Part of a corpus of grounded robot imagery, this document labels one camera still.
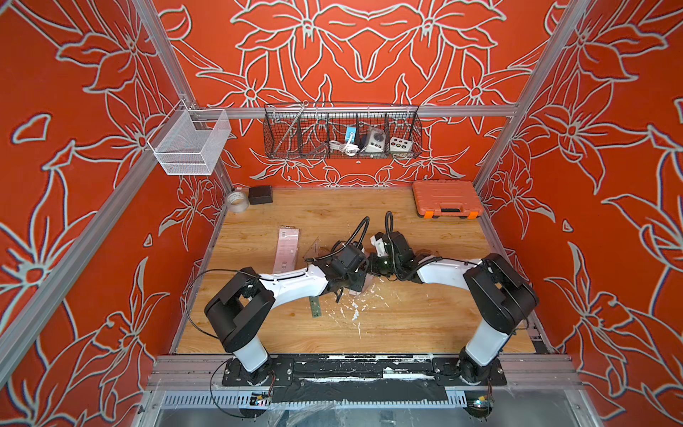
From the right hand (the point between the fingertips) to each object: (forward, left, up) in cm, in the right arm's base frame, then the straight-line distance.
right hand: (354, 266), depth 89 cm
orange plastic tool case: (+35, -41, -3) cm, 54 cm away
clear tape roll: (+33, +51, -3) cm, 61 cm away
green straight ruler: (-12, +13, -5) cm, 18 cm away
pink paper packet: (-9, -3, +7) cm, 12 cm away
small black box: (+35, +41, -1) cm, 54 cm away
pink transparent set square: (+9, +15, -4) cm, 18 cm away
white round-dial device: (+34, -7, +27) cm, 44 cm away
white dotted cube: (+37, -16, +24) cm, 47 cm away
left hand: (-3, -3, -1) cm, 4 cm away
